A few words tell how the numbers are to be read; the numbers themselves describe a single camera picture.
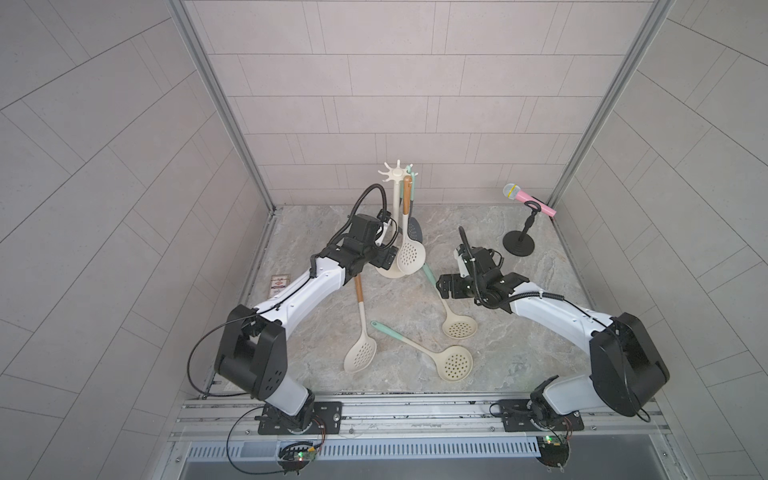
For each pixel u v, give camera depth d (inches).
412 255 35.6
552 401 23.9
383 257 29.7
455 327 33.3
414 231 37.2
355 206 25.0
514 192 36.6
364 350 31.8
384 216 28.6
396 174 28.4
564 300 20.4
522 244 41.0
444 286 30.4
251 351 16.5
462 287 29.6
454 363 30.9
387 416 28.5
